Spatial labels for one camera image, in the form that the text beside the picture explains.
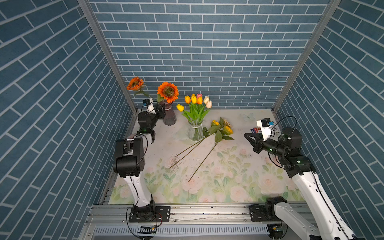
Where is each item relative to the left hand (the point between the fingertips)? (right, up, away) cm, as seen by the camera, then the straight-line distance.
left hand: (165, 103), depth 92 cm
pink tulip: (+21, +4, -5) cm, 22 cm away
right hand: (+44, -18, -22) cm, 53 cm away
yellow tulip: (+10, -3, -9) cm, 14 cm away
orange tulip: (+15, +1, -7) cm, 16 cm away
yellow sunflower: (+32, -14, +13) cm, 37 cm away
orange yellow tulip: (+18, +1, -7) cm, 20 cm away
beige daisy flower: (+41, -12, +13) cm, 44 cm away
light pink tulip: (+27, -1, -8) cm, 28 cm away
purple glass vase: (+1, -9, +13) cm, 16 cm away
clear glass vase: (+19, -18, +7) cm, 27 cm away
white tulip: (+25, +2, -6) cm, 26 cm away
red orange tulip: (+21, +1, -8) cm, 23 cm away
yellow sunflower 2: (+37, -19, +11) cm, 44 cm away
